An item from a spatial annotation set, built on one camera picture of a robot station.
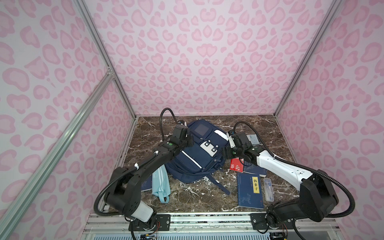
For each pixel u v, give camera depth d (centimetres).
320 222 42
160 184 82
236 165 93
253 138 104
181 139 67
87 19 72
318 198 42
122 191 43
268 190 82
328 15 72
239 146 68
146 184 86
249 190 83
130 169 46
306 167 43
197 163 88
